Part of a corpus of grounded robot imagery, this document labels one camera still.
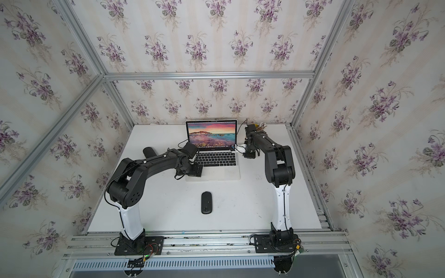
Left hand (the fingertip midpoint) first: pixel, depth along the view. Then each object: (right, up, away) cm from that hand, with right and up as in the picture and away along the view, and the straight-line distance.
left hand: (195, 175), depth 96 cm
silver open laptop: (+11, +19, +8) cm, 23 cm away
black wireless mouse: (+7, -11, -12) cm, 18 cm away
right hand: (+33, +13, +10) cm, 36 cm away
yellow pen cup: (+33, +27, -8) cm, 44 cm away
